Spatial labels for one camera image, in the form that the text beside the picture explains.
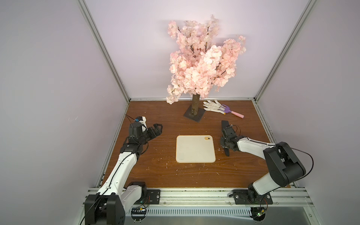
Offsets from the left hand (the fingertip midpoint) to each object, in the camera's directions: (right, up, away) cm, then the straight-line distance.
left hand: (157, 127), depth 82 cm
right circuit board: (+54, -43, -13) cm, 70 cm away
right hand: (+45, -10, +12) cm, 48 cm away
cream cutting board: (+21, -16, +10) cm, 29 cm away
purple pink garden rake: (+51, +11, +28) cm, 59 cm away
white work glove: (+42, +14, +32) cm, 55 cm away
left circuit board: (-8, -44, -11) cm, 46 cm away
